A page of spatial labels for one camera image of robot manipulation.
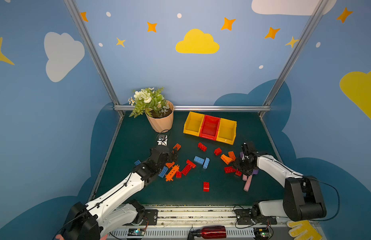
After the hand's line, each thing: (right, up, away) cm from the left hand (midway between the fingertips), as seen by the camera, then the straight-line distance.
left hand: (170, 147), depth 81 cm
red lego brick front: (+20, -23, +3) cm, 31 cm away
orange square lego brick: (+3, -2, +20) cm, 20 cm away
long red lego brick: (+11, -12, +10) cm, 19 cm away
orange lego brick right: (+39, -7, +15) cm, 42 cm away
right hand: (+40, -13, +9) cm, 43 cm away
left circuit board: (-16, -39, -10) cm, 43 cm away
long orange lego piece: (0, -16, +7) cm, 18 cm away
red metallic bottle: (+20, -36, -15) cm, 44 cm away
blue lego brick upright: (+21, -11, +11) cm, 27 cm away
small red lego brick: (+4, -17, +6) cm, 18 cm away
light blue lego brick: (+17, -10, +12) cm, 23 cm away
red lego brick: (+19, -1, +18) cm, 26 cm away
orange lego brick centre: (-1, -12, +10) cm, 16 cm away
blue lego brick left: (-5, -16, +7) cm, 18 cm away
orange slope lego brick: (+34, -9, +13) cm, 38 cm away
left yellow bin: (+14, +14, +32) cm, 38 cm away
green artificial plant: (-13, +27, +8) cm, 31 cm away
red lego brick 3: (+39, -16, +5) cm, 43 cm away
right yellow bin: (+40, +8, +30) cm, 50 cm away
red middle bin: (+27, +11, +29) cm, 41 cm away
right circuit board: (+45, -40, -10) cm, 61 cm away
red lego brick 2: (+29, -5, +17) cm, 34 cm away
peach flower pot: (-9, +18, +21) cm, 29 cm away
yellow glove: (+65, -38, -11) cm, 76 cm away
